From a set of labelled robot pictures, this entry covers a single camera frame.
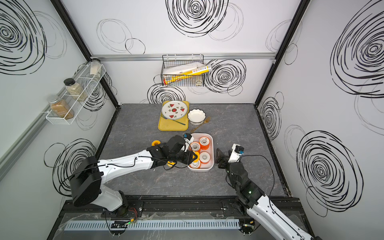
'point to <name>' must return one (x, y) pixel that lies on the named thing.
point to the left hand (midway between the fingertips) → (196, 157)
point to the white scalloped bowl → (196, 117)
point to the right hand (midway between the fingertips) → (223, 151)
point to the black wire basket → (181, 79)
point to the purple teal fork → (177, 121)
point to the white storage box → (210, 166)
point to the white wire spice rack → (88, 82)
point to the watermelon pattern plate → (174, 110)
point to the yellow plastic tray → (180, 124)
